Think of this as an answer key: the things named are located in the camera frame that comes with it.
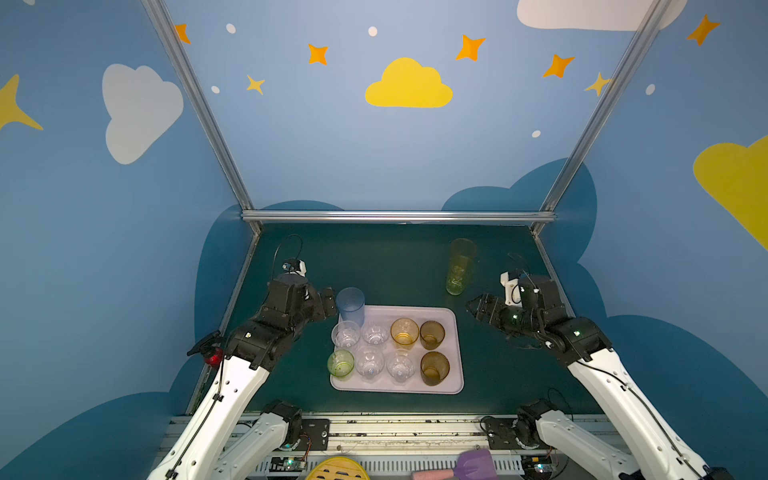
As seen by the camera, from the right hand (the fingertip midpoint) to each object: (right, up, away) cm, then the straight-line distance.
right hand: (480, 305), depth 74 cm
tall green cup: (+1, +8, +25) cm, 26 cm away
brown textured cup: (-10, -12, +16) cm, 22 cm away
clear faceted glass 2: (-29, -19, +11) cm, 36 cm away
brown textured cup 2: (-10, -20, +10) cm, 24 cm away
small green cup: (-37, -19, +11) cm, 43 cm away
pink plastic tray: (-4, -15, +16) cm, 23 cm away
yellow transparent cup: (-18, -11, +17) cm, 27 cm away
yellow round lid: (-35, -37, -5) cm, 51 cm away
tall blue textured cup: (-35, -2, +15) cm, 38 cm away
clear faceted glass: (-36, -12, +16) cm, 42 cm away
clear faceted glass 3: (-20, -20, +10) cm, 29 cm away
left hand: (-40, +3, -1) cm, 40 cm away
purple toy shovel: (-3, -38, -3) cm, 38 cm away
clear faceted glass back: (-27, -10, +12) cm, 31 cm away
